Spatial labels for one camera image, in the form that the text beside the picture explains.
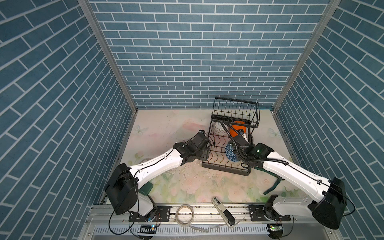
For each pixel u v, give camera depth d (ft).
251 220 2.41
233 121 3.34
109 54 2.85
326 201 1.27
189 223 2.32
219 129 3.33
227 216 2.26
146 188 2.66
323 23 2.49
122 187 1.34
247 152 1.87
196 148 2.00
